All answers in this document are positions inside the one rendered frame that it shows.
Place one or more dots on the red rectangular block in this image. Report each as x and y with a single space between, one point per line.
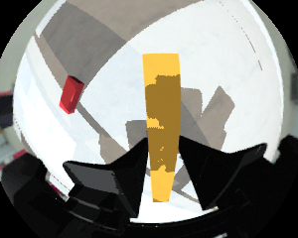
71 94

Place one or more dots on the yellow bar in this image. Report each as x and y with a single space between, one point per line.
163 108

